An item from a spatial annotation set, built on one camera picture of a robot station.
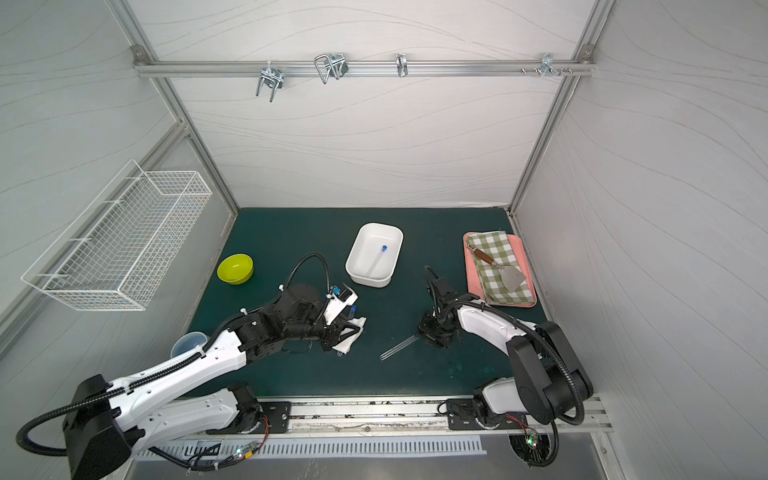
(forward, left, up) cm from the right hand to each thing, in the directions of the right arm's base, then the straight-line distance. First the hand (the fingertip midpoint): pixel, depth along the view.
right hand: (420, 334), depth 87 cm
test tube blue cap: (+31, +13, +1) cm, 34 cm away
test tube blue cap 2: (-4, +6, +1) cm, 7 cm away
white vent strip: (-30, +48, 0) cm, 57 cm away
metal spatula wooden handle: (+22, -32, -2) cm, 39 cm away
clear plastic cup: (-7, +65, +6) cm, 66 cm away
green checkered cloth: (+34, -29, 0) cm, 45 cm away
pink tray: (+19, -18, -1) cm, 27 cm away
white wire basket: (+3, +72, +33) cm, 79 cm away
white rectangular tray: (+29, +17, 0) cm, 34 cm away
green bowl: (+19, +63, +3) cm, 66 cm away
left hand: (-5, +17, +15) cm, 23 cm away
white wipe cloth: (-3, +16, +15) cm, 22 cm away
